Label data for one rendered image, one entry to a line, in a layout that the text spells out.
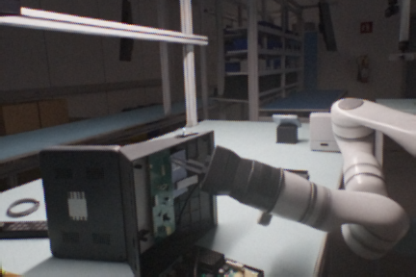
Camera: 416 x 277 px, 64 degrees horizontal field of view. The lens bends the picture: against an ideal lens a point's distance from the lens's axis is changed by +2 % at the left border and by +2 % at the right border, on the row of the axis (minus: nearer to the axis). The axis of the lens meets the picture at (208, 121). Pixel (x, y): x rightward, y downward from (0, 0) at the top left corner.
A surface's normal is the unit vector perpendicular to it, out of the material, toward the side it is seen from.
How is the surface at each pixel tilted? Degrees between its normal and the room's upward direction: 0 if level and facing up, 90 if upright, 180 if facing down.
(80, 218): 90
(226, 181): 57
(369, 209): 32
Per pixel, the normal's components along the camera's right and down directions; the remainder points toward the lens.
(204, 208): 0.58, 0.11
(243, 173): -0.02, -0.48
